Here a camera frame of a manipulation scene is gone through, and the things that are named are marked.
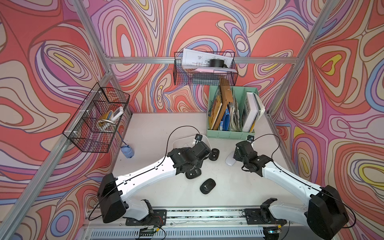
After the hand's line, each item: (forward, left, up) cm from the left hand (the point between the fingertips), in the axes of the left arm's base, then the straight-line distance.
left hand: (198, 155), depth 76 cm
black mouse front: (-10, -5, -16) cm, 20 cm away
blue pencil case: (+9, +43, -11) cm, 46 cm away
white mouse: (+6, -21, -16) cm, 27 cm away
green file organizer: (+28, -21, +4) cm, 35 cm away
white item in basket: (+15, +41, +15) cm, 47 cm away
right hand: (+5, -26, -8) cm, 28 cm away
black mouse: (+9, -11, -15) cm, 20 cm away
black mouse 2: (-3, +3, -16) cm, 16 cm away
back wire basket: (+54, +8, +13) cm, 56 cm away
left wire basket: (+9, +53, +11) cm, 55 cm away
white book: (+26, -33, +8) cm, 43 cm away
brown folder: (+30, -16, +15) cm, 38 cm away
